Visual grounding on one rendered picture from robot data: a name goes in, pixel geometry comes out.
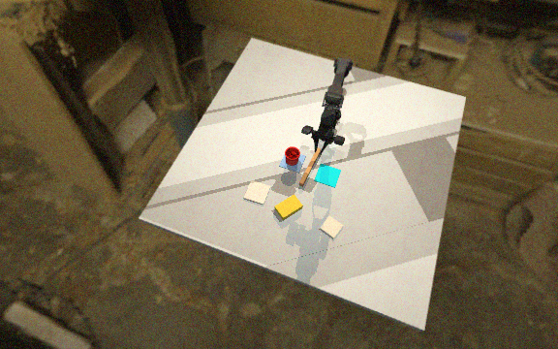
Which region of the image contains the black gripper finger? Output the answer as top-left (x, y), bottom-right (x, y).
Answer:
top-left (320, 141), bottom-right (333, 154)
top-left (311, 137), bottom-right (319, 153)

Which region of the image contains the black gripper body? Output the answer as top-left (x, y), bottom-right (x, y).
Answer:
top-left (301, 121), bottom-right (345, 146)

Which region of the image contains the yellow rectangular block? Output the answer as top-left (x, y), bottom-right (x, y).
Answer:
top-left (274, 194), bottom-right (303, 220)

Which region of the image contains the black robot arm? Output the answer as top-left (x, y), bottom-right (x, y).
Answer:
top-left (315, 56), bottom-right (353, 142)

